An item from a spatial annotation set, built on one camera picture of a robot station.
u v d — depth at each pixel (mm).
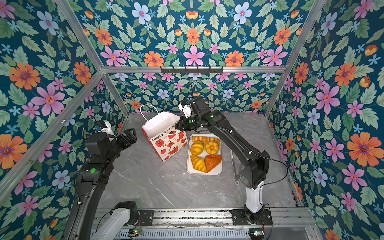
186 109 678
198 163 863
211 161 883
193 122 636
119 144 605
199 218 749
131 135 627
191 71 922
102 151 474
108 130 594
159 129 857
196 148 926
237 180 845
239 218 723
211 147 935
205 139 1014
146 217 737
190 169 903
